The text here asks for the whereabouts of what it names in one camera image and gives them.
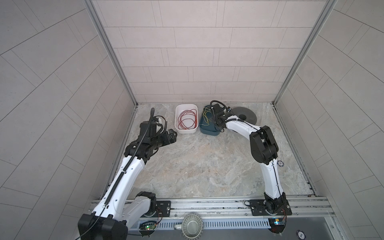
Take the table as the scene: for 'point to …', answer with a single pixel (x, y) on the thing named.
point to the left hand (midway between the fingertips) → (175, 133)
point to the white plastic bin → (180, 107)
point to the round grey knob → (192, 226)
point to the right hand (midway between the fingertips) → (212, 119)
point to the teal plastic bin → (207, 125)
